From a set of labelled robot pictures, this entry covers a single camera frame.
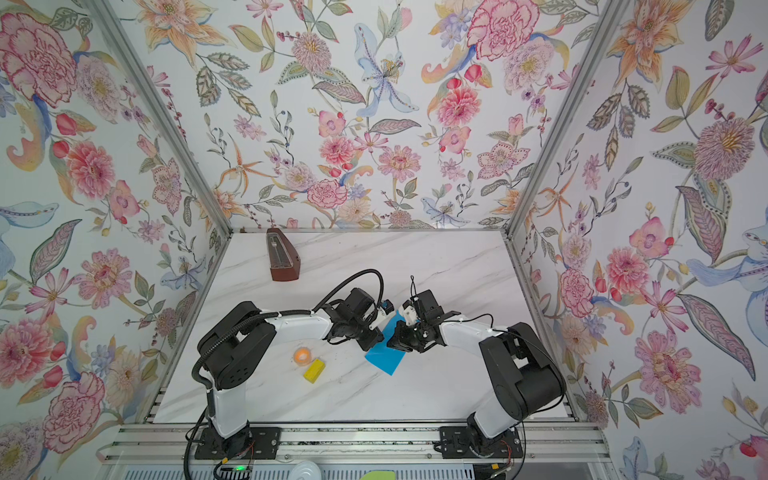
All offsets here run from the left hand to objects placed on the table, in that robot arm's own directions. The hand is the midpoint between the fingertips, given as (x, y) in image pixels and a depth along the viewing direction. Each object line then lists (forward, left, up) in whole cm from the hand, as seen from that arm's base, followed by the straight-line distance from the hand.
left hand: (385, 341), depth 91 cm
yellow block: (-9, +20, +1) cm, 22 cm away
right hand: (-1, 0, +2) cm, 2 cm away
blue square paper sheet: (-4, +1, 0) cm, 4 cm away
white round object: (-32, +18, +5) cm, 37 cm away
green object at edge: (-33, +2, -1) cm, 33 cm away
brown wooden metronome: (+26, +34, +8) cm, 43 cm away
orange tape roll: (-4, +25, -1) cm, 25 cm away
